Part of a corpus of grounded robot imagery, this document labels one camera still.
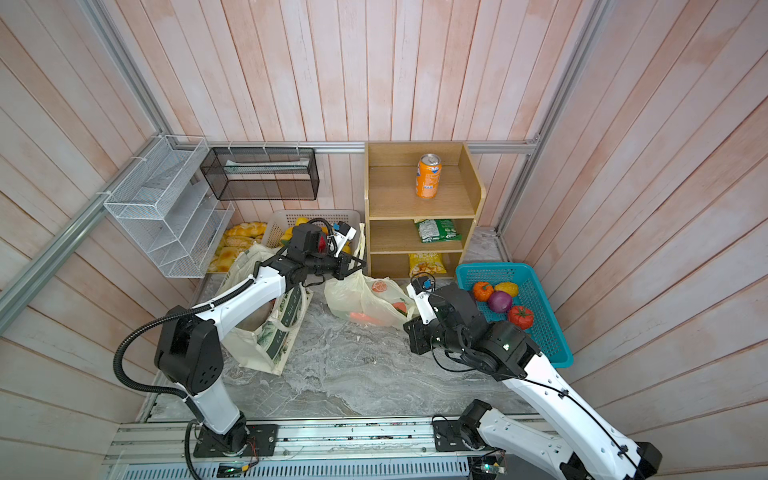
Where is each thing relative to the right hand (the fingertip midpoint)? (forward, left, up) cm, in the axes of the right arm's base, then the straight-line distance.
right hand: (404, 327), depth 67 cm
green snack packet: (+36, -12, -5) cm, 38 cm away
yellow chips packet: (+35, -10, -20) cm, 42 cm away
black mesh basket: (+58, +50, +1) cm, 77 cm away
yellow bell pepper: (+26, -37, -21) cm, 49 cm away
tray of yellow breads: (+42, +61, -18) cm, 77 cm away
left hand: (+19, +11, -3) cm, 22 cm away
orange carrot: (+12, +11, -20) cm, 26 cm away
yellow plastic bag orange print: (+13, +10, -9) cm, 19 cm away
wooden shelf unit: (+36, -6, +6) cm, 37 cm away
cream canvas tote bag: (-1, +35, -7) cm, 35 cm away
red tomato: (+14, -37, -20) cm, 44 cm away
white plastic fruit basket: (+52, +45, -17) cm, 71 cm away
